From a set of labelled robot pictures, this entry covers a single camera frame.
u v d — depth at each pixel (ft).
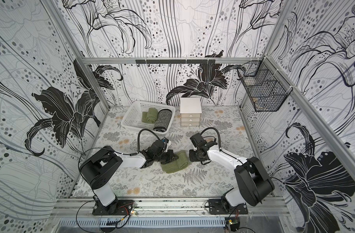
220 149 1.83
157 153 2.43
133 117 3.52
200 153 2.05
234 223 2.31
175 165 2.80
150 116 3.41
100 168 1.58
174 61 2.99
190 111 3.23
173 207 2.45
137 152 2.21
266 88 2.89
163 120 3.23
